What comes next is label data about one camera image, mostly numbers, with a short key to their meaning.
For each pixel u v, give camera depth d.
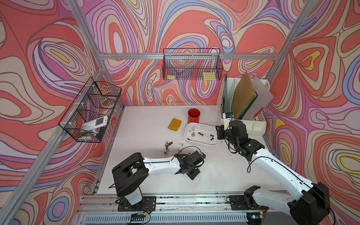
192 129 1.03
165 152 0.91
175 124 1.07
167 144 0.96
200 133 1.01
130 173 0.47
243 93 1.01
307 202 0.38
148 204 0.72
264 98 0.87
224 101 0.90
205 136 1.01
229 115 0.67
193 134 1.01
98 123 0.68
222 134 0.70
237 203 0.73
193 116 1.00
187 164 0.65
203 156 0.77
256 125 1.03
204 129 1.03
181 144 0.96
